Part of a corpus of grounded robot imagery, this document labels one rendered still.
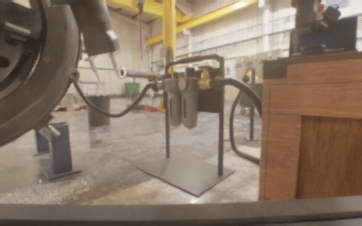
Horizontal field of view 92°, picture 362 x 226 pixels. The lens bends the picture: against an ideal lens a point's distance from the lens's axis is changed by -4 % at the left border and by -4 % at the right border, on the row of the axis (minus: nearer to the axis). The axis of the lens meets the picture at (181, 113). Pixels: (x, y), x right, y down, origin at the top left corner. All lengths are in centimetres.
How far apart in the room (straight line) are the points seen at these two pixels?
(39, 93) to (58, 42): 17
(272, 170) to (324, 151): 12
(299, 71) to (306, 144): 17
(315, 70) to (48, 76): 70
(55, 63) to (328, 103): 72
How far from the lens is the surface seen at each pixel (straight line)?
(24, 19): 68
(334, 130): 50
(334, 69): 48
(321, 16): 60
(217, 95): 82
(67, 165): 109
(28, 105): 66
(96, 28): 48
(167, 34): 422
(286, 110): 49
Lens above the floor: 39
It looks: 6 degrees down
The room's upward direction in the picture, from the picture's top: 1 degrees counter-clockwise
